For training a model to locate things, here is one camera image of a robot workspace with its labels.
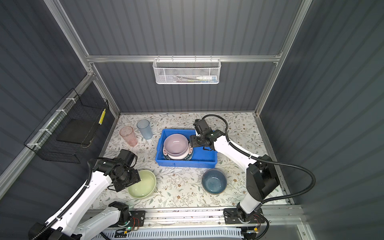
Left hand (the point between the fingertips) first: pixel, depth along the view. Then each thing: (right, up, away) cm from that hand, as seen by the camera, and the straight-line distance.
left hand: (133, 182), depth 77 cm
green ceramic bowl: (+3, -6, +7) cm, 10 cm away
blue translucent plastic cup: (-2, +29, +22) cm, 37 cm away
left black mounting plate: (+4, -17, -4) cm, 18 cm away
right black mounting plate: (+50, -16, -3) cm, 52 cm away
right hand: (+33, +21, +10) cm, 40 cm away
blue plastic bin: (+35, +9, +17) cm, 40 cm away
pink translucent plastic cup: (-14, +25, +23) cm, 36 cm away
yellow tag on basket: (-21, +34, +6) cm, 40 cm away
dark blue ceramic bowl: (+43, -2, +8) cm, 44 cm away
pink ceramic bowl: (+19, +17, +20) cm, 33 cm away
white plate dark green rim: (+22, +10, +14) cm, 28 cm away
